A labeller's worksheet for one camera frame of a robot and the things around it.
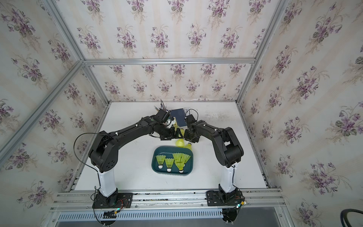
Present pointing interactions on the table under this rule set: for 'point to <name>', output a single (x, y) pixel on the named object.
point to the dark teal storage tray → (168, 150)
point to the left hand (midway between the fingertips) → (179, 138)
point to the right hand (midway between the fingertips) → (189, 139)
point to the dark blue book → (179, 114)
